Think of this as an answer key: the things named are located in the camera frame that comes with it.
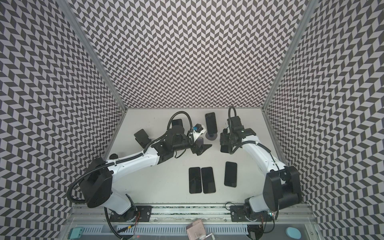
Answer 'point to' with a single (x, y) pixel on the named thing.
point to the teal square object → (75, 232)
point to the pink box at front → (195, 230)
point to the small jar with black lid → (113, 156)
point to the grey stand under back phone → (211, 137)
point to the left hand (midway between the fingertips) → (207, 139)
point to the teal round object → (293, 233)
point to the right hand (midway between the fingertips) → (227, 143)
